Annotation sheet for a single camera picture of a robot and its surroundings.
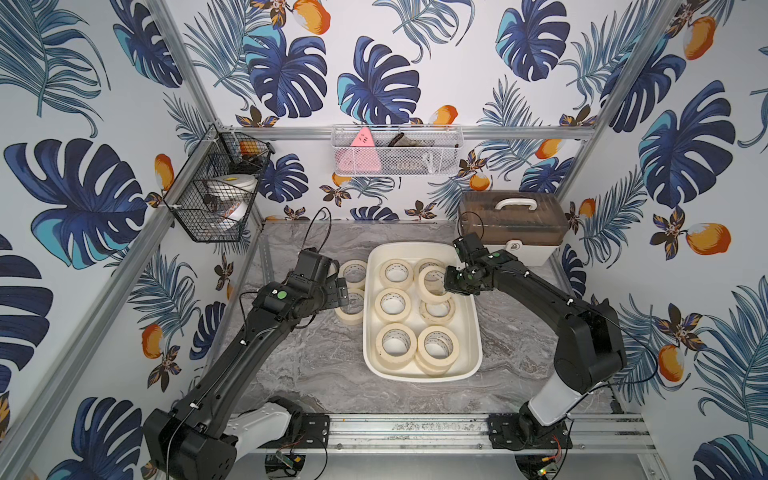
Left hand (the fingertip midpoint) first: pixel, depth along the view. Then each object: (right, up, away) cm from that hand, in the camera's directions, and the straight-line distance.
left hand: (329, 287), depth 76 cm
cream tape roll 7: (+30, -19, +11) cm, 37 cm away
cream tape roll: (+4, -10, +18) cm, 21 cm away
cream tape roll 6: (+18, -18, +11) cm, 28 cm away
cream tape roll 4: (+31, -10, +16) cm, 36 cm away
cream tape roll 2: (+18, +2, +29) cm, 34 cm away
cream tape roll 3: (+29, -1, +21) cm, 36 cm away
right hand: (+33, -1, +14) cm, 36 cm away
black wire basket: (-37, +41, +19) cm, 59 cm away
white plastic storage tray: (+22, -13, +8) cm, 27 cm away
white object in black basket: (-34, +25, +15) cm, 45 cm away
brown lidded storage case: (+67, +19, +33) cm, 77 cm away
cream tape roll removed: (+4, +2, +29) cm, 29 cm away
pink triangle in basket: (+7, +38, +14) cm, 41 cm away
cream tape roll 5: (+17, -8, +20) cm, 27 cm away
